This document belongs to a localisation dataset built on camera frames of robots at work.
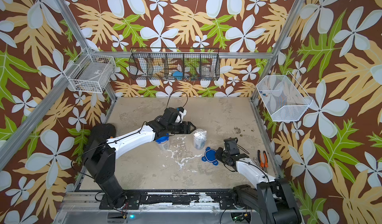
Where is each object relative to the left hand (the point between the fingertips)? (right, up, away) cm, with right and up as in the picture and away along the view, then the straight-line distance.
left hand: (193, 126), depth 84 cm
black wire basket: (-12, +40, +15) cm, 45 cm away
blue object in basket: (-10, +32, +10) cm, 35 cm away
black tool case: (-58, -5, +10) cm, 59 cm away
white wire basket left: (-60, +31, +1) cm, 67 cm away
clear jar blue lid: (-17, -9, -1) cm, 19 cm away
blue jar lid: (+10, -18, +5) cm, 21 cm away
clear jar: (+3, -6, -3) cm, 8 cm away
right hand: (+13, -17, +6) cm, 22 cm away
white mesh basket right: (+52, +16, 0) cm, 55 cm away
